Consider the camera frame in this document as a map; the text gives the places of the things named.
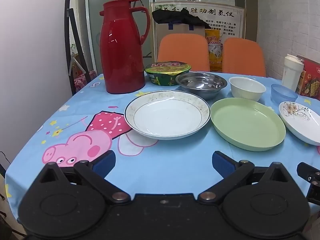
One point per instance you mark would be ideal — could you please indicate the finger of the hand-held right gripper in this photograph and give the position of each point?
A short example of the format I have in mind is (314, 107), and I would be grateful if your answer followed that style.
(306, 170)

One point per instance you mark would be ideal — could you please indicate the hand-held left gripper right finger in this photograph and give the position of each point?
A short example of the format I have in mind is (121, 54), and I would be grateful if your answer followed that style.
(222, 162)

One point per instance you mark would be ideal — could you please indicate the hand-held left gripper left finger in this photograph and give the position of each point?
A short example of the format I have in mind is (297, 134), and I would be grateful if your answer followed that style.
(104, 161)

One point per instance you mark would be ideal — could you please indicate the blue plastic bowl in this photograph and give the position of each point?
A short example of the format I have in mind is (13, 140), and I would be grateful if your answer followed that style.
(283, 93)

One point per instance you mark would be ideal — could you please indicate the green plastic plate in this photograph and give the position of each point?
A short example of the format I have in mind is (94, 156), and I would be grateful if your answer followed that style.
(246, 123)

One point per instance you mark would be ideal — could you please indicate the white plate with flower print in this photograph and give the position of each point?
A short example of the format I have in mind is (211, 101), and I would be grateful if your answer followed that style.
(301, 121)

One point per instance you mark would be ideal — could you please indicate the blue cartoon tablecloth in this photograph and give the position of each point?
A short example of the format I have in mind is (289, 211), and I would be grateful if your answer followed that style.
(162, 160)

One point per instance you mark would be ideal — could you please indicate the white plate with patterned rim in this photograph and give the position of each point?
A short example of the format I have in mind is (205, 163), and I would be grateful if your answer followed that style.
(167, 116)

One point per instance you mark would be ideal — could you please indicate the white ceramic bowl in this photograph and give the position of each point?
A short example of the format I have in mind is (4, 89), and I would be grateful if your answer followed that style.
(246, 90)

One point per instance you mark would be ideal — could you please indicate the stainless steel bowl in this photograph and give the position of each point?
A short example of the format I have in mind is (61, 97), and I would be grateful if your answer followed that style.
(201, 83)

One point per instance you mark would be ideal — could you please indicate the red cracker box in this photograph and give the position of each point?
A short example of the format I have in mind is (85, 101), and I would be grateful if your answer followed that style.
(310, 80)

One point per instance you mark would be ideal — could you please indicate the white tumbler with lid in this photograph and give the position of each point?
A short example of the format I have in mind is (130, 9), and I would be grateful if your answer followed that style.
(292, 72)

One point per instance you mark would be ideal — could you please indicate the green instant noodle bowl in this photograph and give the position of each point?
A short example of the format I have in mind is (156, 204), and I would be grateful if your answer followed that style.
(165, 73)

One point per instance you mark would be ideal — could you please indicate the orange chair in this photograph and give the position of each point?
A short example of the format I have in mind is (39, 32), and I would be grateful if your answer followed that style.
(243, 56)
(182, 52)

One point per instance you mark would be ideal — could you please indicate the red thermos jug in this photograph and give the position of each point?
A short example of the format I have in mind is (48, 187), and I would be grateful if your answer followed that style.
(122, 52)

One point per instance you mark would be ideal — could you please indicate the yellow snack packet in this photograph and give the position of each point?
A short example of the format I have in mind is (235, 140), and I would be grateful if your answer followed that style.
(214, 50)

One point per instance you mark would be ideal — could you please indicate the black metal stand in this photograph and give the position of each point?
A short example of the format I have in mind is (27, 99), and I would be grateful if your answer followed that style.
(75, 42)

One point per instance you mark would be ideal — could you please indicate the brown paper bag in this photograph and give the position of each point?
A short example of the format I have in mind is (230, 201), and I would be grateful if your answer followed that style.
(178, 28)

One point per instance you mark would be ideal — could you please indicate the framed wall poster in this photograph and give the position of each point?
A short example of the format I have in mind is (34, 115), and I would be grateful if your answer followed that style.
(225, 17)

